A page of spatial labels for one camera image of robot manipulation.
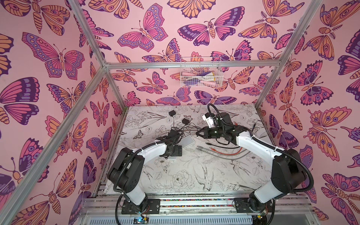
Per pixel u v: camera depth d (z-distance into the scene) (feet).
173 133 2.53
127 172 1.49
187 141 3.26
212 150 3.11
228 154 3.03
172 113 3.81
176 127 3.44
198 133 2.68
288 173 1.44
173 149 2.57
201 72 3.13
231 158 3.01
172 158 2.94
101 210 2.41
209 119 2.55
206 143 3.19
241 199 2.49
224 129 2.18
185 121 3.59
